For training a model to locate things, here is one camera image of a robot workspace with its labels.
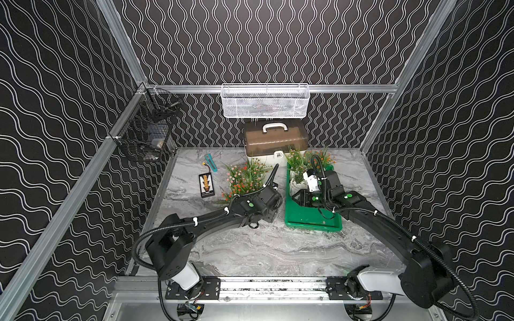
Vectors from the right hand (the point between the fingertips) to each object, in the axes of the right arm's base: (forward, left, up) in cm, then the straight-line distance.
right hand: (295, 196), depth 83 cm
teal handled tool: (+30, +43, -13) cm, 54 cm away
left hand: (-2, +11, -3) cm, 12 cm away
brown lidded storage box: (+27, +9, +7) cm, 30 cm away
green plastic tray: (-2, -7, -15) cm, 17 cm away
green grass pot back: (+19, +18, -3) cm, 27 cm away
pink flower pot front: (+25, -2, 0) cm, 25 cm away
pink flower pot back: (+10, +26, -1) cm, 28 cm away
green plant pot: (+13, -3, -7) cm, 16 cm away
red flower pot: (+9, +18, -2) cm, 20 cm away
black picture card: (+15, +43, -13) cm, 47 cm away
